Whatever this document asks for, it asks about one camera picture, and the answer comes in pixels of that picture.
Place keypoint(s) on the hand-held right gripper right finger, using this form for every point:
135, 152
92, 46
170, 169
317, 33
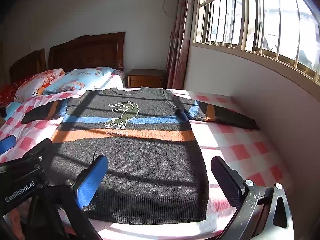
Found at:
226, 180

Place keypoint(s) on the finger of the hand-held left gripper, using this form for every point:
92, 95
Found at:
35, 155
7, 143

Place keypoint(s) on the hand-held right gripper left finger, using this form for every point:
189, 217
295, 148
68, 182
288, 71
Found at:
90, 182

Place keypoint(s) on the black striped crocodile sweater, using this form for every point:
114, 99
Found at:
150, 160

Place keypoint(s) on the pink checked bed sheet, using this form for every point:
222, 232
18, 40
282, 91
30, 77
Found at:
240, 152

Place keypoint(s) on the light blue cloth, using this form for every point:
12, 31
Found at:
13, 108

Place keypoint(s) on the red cloth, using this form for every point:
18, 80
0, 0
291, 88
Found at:
8, 90

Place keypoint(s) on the small wooden headboard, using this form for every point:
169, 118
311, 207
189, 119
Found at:
27, 65

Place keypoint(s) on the blue floral folded blanket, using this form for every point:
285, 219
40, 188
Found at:
80, 78

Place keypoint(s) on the striped folded blanket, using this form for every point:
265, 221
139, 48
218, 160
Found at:
115, 78

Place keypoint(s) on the large wooden headboard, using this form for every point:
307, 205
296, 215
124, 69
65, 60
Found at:
87, 52

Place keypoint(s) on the wooden nightstand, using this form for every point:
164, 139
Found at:
146, 78

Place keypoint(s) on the pink floral curtain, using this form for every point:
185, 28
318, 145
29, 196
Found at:
180, 42

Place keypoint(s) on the barred window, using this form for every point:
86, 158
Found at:
250, 17

